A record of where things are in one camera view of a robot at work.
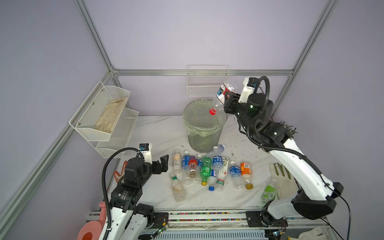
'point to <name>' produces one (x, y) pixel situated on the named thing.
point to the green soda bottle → (205, 170)
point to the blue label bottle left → (186, 160)
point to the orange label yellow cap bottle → (246, 170)
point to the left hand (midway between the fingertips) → (159, 157)
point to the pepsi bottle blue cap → (212, 180)
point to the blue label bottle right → (235, 174)
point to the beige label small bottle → (176, 161)
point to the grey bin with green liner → (204, 131)
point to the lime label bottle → (269, 191)
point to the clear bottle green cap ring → (178, 190)
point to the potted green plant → (290, 131)
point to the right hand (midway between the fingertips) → (225, 92)
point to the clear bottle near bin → (221, 148)
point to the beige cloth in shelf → (108, 118)
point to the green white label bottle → (220, 181)
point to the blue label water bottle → (217, 161)
